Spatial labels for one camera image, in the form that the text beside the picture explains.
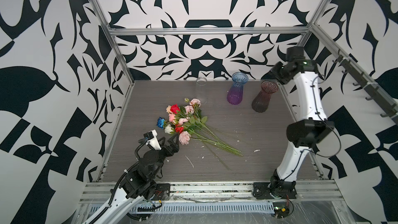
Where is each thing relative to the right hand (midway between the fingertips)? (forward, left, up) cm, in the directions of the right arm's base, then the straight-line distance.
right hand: (273, 70), depth 82 cm
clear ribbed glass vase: (+3, +38, -18) cm, 42 cm away
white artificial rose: (-19, +58, -27) cm, 67 cm away
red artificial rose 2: (-20, +51, -25) cm, 60 cm away
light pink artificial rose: (-13, +56, -24) cm, 62 cm away
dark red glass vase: (+1, -1, -29) cm, 29 cm away
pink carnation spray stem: (-7, +44, -24) cm, 50 cm away
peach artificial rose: (-9, +58, -21) cm, 62 cm away
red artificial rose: (-11, +53, -17) cm, 57 cm away
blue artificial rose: (-15, +63, -26) cm, 69 cm away
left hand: (-29, +52, -14) cm, 61 cm away
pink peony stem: (-27, +29, -31) cm, 50 cm away
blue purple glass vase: (+4, +16, -24) cm, 30 cm away
